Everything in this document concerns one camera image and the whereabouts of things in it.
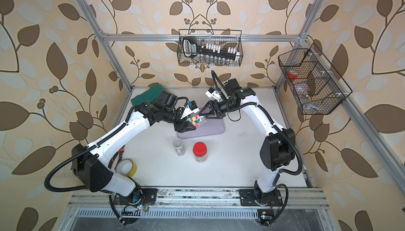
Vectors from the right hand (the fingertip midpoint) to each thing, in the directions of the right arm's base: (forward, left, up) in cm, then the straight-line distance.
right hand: (203, 116), depth 75 cm
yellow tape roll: (-15, +42, -22) cm, 49 cm away
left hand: (0, +6, -2) cm, 7 cm away
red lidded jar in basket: (+19, -47, +8) cm, 52 cm away
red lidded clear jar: (-11, +3, -15) cm, 18 cm away
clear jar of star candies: (-3, +3, +1) cm, 4 cm away
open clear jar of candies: (-6, +15, -17) cm, 24 cm away
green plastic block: (+35, +39, -21) cm, 56 cm away
